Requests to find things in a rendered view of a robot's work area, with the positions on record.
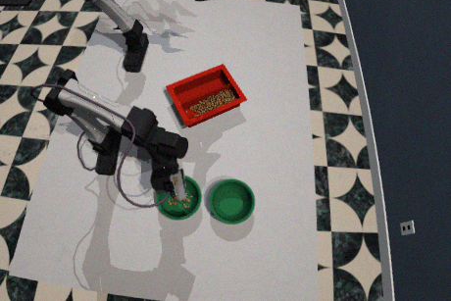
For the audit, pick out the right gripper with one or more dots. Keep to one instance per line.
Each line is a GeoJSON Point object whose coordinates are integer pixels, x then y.
{"type": "Point", "coordinates": [164, 160]}

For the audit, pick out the grey scoop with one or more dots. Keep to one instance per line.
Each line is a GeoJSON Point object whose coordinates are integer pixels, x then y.
{"type": "Point", "coordinates": [180, 189]}

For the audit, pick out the green bowl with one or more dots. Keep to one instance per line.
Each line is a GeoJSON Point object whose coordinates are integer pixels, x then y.
{"type": "Point", "coordinates": [232, 201]}
{"type": "Point", "coordinates": [178, 212]}

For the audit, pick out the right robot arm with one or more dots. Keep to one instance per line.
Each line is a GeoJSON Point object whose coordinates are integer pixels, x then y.
{"type": "Point", "coordinates": [148, 134]}

